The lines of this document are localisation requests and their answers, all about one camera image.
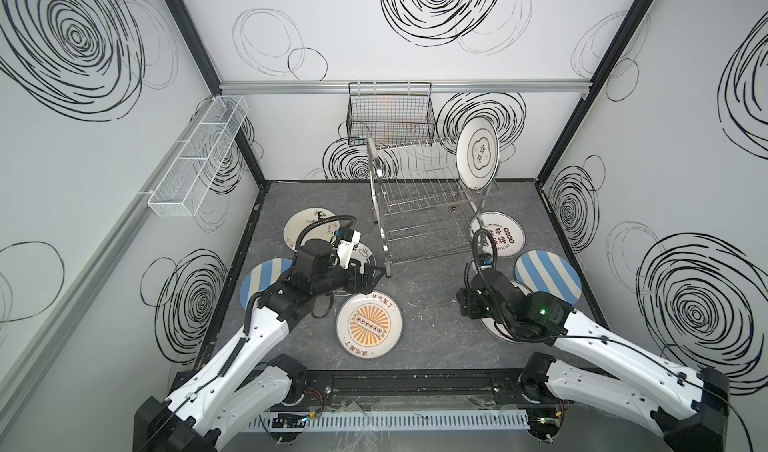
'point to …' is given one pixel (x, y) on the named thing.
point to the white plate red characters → (509, 235)
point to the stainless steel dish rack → (424, 209)
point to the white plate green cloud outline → (478, 153)
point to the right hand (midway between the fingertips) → (462, 299)
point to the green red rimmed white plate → (364, 255)
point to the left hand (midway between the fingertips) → (374, 267)
